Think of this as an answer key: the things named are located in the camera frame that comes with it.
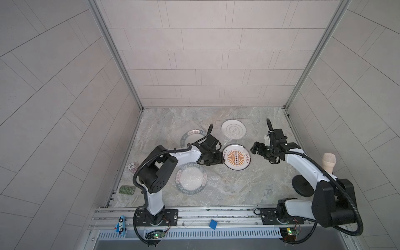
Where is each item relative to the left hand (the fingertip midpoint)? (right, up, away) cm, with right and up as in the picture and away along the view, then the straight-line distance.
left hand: (224, 161), depth 89 cm
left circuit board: (-32, -24, -24) cm, 47 cm away
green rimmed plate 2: (-18, -7, -8) cm, 21 cm away
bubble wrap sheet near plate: (-10, -10, -10) cm, 17 cm away
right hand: (+18, +7, -2) cm, 19 cm away
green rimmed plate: (-20, +13, +10) cm, 26 cm away
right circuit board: (+27, -26, -21) cm, 43 cm away
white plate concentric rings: (+8, +18, +15) cm, 24 cm away
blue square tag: (-7, -23, -20) cm, 31 cm away
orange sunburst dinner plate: (+8, +2, +2) cm, 8 cm away
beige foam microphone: (+40, +7, -27) cm, 48 cm away
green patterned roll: (-49, -10, -14) cm, 52 cm away
